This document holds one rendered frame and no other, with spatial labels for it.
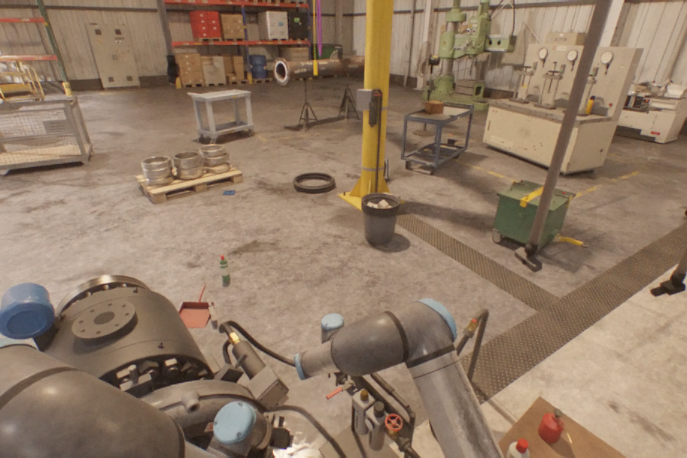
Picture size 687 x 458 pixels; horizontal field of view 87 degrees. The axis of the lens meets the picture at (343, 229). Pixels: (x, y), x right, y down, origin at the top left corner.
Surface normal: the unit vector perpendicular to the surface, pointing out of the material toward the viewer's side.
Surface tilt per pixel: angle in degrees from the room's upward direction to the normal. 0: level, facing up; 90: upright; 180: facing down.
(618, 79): 90
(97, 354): 10
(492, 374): 0
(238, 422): 19
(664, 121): 90
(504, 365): 0
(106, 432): 46
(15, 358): 25
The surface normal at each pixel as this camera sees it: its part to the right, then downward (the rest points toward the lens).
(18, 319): 0.62, 0.38
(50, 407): 0.37, -0.73
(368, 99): -0.22, 0.47
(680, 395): 0.00, -0.88
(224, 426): -0.12, -0.69
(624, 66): -0.93, 0.18
